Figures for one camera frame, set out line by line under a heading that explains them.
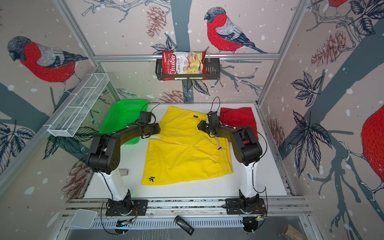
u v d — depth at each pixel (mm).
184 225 660
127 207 660
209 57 901
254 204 670
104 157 503
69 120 715
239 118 1055
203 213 726
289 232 634
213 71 931
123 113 1163
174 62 878
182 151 931
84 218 698
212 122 820
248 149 540
